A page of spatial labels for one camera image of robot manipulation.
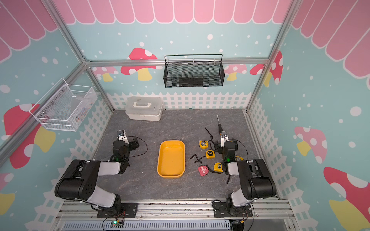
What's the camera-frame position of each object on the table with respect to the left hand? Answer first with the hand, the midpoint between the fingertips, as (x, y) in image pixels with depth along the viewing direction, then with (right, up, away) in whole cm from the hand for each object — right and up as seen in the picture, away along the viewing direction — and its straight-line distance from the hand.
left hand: (129, 138), depth 93 cm
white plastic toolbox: (+7, +21, +13) cm, 26 cm away
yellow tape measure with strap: (+53, -10, -1) cm, 54 cm away
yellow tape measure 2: (+57, -17, -6) cm, 59 cm away
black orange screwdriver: (+62, +8, +16) cm, 65 cm away
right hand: (+63, 0, +1) cm, 63 cm away
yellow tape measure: (+49, -4, +3) cm, 49 cm away
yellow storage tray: (+27, -13, -2) cm, 30 cm away
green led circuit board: (+2, -42, -21) cm, 47 cm away
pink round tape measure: (+48, -19, -7) cm, 52 cm away
